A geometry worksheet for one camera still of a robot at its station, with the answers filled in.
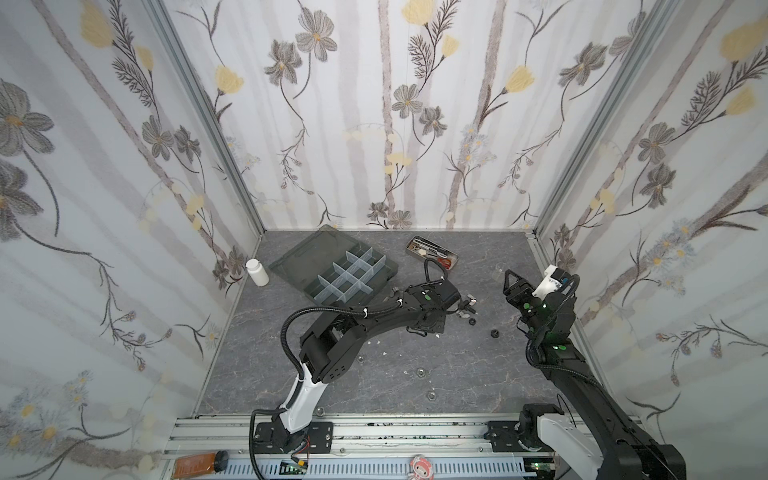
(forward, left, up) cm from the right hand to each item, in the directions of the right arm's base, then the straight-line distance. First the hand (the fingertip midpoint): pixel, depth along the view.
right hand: (509, 270), depth 78 cm
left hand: (-6, +18, -20) cm, 28 cm away
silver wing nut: (+3, +3, -23) cm, 24 cm away
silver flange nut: (-21, +22, -23) cm, 38 cm away
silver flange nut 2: (-27, +19, -23) cm, 40 cm away
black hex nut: (-8, -2, -24) cm, 25 cm away
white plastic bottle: (+9, +76, -21) cm, 79 cm away
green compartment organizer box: (+14, +52, -24) cm, 59 cm away
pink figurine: (-43, +23, -19) cm, 53 cm away
